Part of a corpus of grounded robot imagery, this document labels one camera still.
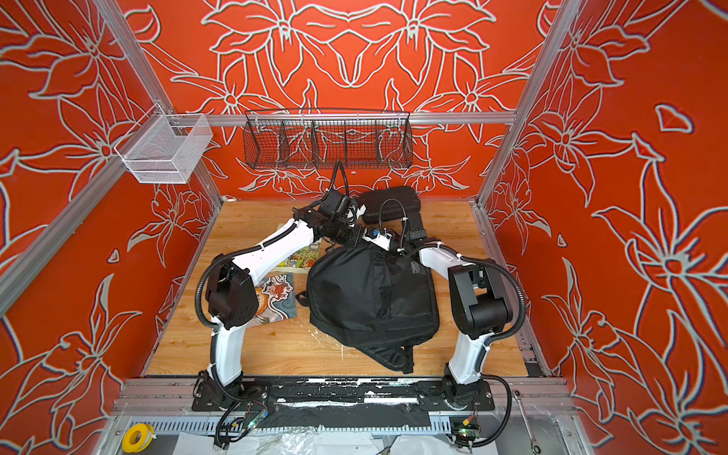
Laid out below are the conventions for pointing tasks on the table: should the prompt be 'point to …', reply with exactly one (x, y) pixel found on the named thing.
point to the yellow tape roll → (147, 434)
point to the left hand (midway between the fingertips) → (365, 235)
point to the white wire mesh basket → (164, 148)
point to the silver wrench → (535, 446)
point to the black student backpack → (380, 301)
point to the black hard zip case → (389, 204)
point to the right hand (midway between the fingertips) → (371, 241)
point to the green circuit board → (464, 433)
